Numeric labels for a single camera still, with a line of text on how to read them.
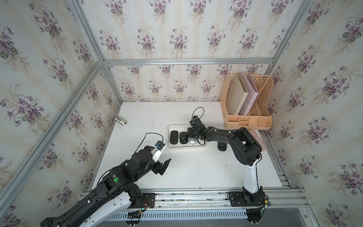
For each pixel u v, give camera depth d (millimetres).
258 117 992
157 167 597
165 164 616
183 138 954
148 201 720
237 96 994
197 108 802
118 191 456
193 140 935
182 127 1003
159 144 574
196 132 818
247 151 523
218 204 729
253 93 853
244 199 661
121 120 1053
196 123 789
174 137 956
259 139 962
